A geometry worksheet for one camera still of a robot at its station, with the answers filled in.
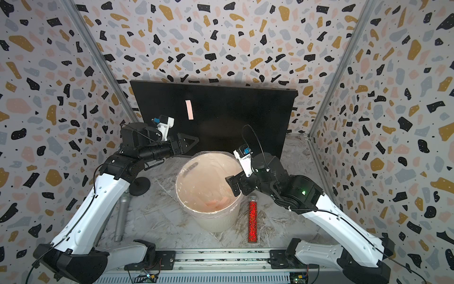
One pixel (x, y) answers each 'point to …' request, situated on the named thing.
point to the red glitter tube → (252, 219)
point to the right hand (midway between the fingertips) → (236, 173)
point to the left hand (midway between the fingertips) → (193, 141)
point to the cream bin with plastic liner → (207, 199)
